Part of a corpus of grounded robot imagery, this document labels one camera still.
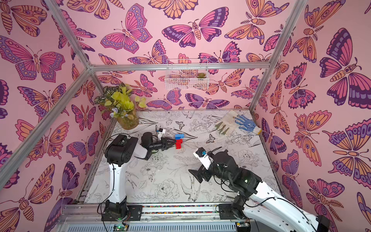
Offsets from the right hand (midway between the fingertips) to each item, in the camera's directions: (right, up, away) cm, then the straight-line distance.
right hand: (196, 161), depth 69 cm
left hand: (-11, +5, +27) cm, 30 cm away
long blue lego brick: (-11, +9, +31) cm, 34 cm away
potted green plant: (-49, +32, +28) cm, 65 cm away
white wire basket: (-5, +50, +26) cm, 57 cm away
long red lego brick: (-11, +4, +29) cm, 31 cm away
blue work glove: (+42, +17, +40) cm, 60 cm away
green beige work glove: (+26, +17, +41) cm, 52 cm away
